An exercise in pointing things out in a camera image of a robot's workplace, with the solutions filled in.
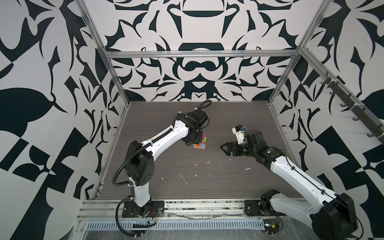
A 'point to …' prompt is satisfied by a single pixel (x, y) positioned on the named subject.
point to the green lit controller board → (271, 226)
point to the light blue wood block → (203, 145)
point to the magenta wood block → (203, 136)
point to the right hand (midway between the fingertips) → (227, 145)
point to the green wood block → (205, 140)
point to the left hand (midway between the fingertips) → (197, 138)
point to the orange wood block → (198, 145)
